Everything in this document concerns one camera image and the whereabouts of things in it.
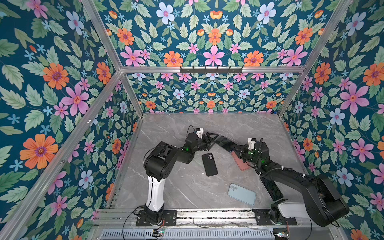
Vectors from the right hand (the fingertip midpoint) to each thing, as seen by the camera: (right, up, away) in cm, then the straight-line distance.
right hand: (231, 145), depth 85 cm
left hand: (-6, +6, +3) cm, 9 cm away
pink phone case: (+8, -14, +6) cm, 17 cm away
